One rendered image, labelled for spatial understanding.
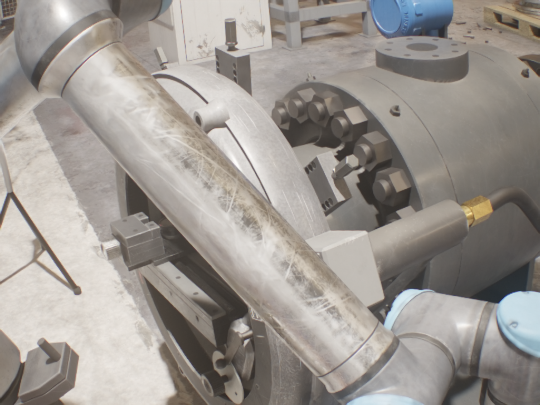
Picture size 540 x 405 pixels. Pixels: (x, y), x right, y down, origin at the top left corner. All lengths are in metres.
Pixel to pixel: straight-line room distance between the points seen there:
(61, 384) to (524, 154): 1.13
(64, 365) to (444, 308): 0.43
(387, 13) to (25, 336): 1.52
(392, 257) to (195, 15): 4.20
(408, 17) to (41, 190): 2.20
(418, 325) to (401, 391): 0.11
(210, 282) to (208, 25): 3.89
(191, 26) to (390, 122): 3.87
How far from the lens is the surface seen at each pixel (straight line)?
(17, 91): 1.01
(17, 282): 2.73
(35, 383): 0.64
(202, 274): 1.43
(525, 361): 0.80
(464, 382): 1.61
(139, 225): 1.47
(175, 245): 1.50
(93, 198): 3.25
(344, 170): 1.04
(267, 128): 1.12
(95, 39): 0.72
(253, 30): 5.32
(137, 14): 0.85
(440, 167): 1.35
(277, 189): 1.07
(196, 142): 0.70
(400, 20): 1.76
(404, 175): 1.32
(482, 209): 1.19
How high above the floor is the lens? 1.31
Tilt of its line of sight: 26 degrees down
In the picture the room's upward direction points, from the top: 6 degrees counter-clockwise
